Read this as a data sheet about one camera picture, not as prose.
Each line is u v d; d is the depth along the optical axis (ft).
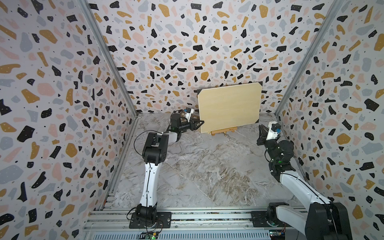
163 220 2.43
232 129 3.56
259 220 2.40
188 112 3.11
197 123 3.32
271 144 2.29
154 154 2.13
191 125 3.11
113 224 2.40
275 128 2.13
